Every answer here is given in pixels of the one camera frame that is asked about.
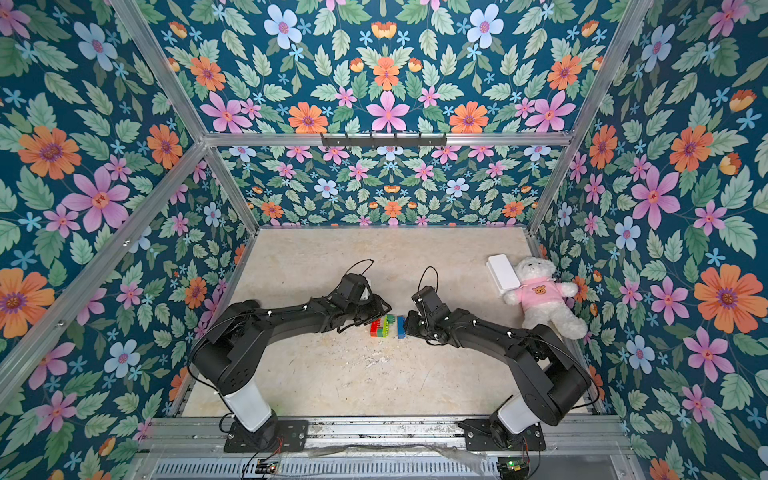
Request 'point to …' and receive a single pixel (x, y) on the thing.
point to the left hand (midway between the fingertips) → (394, 307)
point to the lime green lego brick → (386, 326)
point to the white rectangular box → (503, 273)
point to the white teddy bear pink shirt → (541, 296)
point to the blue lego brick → (400, 329)
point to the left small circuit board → (265, 468)
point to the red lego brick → (374, 327)
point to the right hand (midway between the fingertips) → (406, 325)
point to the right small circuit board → (513, 467)
